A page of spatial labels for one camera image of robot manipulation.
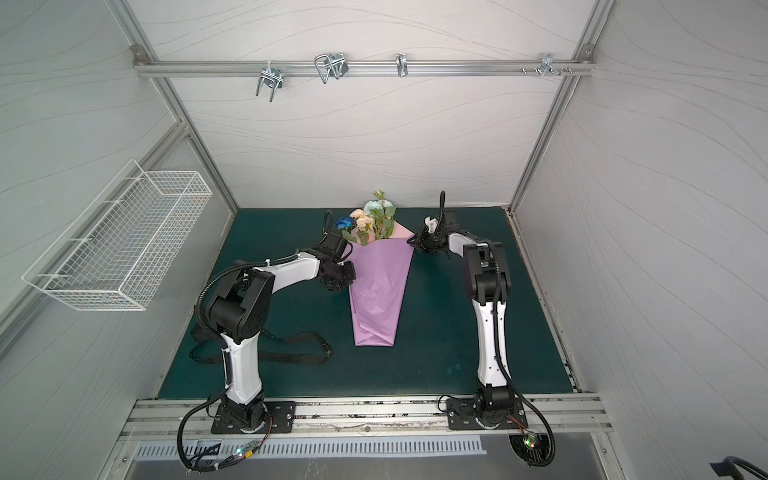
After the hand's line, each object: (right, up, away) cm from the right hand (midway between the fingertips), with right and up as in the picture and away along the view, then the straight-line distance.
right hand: (414, 235), depth 110 cm
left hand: (-20, -14, -11) cm, 26 cm away
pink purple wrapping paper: (-13, -18, -15) cm, 27 cm away
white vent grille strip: (-44, -50, -43) cm, 79 cm away
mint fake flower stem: (-12, +8, +1) cm, 15 cm away
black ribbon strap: (-58, -35, -27) cm, 73 cm away
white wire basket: (-72, -3, -41) cm, 83 cm away
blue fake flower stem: (-26, +4, -1) cm, 27 cm away
